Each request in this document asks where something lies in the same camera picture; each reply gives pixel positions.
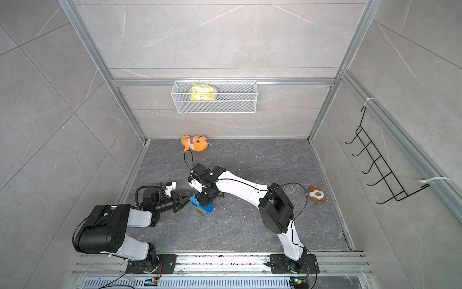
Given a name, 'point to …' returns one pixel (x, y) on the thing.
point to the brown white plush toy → (316, 194)
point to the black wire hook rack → (396, 188)
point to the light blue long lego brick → (206, 209)
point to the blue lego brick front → (195, 201)
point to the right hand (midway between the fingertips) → (205, 200)
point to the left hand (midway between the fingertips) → (193, 194)
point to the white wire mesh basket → (232, 97)
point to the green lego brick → (200, 210)
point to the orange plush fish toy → (197, 143)
